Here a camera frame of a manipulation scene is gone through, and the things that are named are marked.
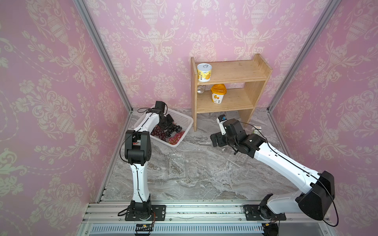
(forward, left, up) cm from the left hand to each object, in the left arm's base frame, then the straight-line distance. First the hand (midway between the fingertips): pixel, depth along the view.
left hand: (173, 124), depth 102 cm
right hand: (-18, -27, +14) cm, 36 cm away
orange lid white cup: (+7, -28, +23) cm, 37 cm away
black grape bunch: (-2, -3, -3) cm, 5 cm away
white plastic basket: (+4, -8, -2) cm, 9 cm away
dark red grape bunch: (-5, +10, -2) cm, 11 cm away
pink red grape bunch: (-10, -1, -5) cm, 11 cm away
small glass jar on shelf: (+13, -18, +20) cm, 30 cm away
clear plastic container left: (-28, -5, -8) cm, 29 cm away
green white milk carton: (-8, -54, +6) cm, 55 cm away
